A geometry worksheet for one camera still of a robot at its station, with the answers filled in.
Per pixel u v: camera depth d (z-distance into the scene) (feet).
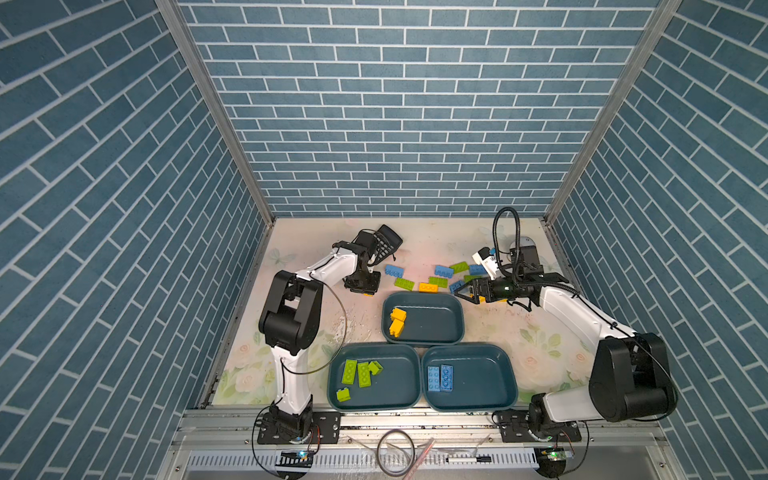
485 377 2.70
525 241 3.36
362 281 2.78
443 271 3.34
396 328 2.91
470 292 2.64
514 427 2.42
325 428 2.42
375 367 2.65
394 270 3.35
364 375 2.69
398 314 3.00
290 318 1.70
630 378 1.40
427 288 3.29
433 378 2.65
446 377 2.65
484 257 2.58
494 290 2.45
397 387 2.65
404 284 3.34
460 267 3.45
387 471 2.21
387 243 3.61
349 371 2.70
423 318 3.06
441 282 3.34
